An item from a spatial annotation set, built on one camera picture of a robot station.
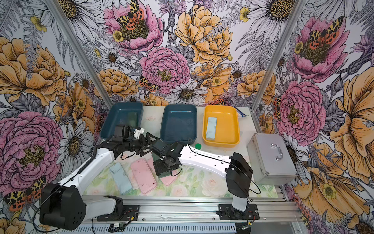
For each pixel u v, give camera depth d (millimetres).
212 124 1080
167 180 825
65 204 405
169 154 550
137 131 774
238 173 431
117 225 705
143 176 870
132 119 1124
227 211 739
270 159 779
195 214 747
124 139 669
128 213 741
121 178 854
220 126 1070
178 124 1086
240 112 1187
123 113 1168
